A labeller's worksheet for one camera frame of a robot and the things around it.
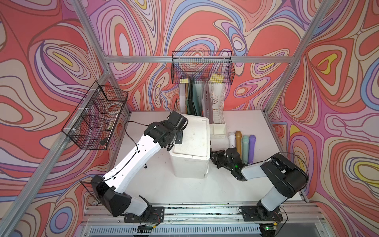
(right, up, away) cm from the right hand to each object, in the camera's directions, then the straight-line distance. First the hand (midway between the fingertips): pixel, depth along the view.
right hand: (207, 156), depth 90 cm
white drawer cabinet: (-11, +3, -22) cm, 25 cm away
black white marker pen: (-39, -6, 0) cm, 39 cm away
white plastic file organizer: (+8, +36, +29) cm, 47 cm away
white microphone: (+18, +9, +9) cm, 22 cm away
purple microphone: (+31, +10, +9) cm, 34 cm away
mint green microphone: (+27, +10, +10) cm, 30 cm away
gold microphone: (+23, +13, +11) cm, 28 cm away
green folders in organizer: (-9, +33, -3) cm, 34 cm away
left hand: (-18, +13, -15) cm, 27 cm away
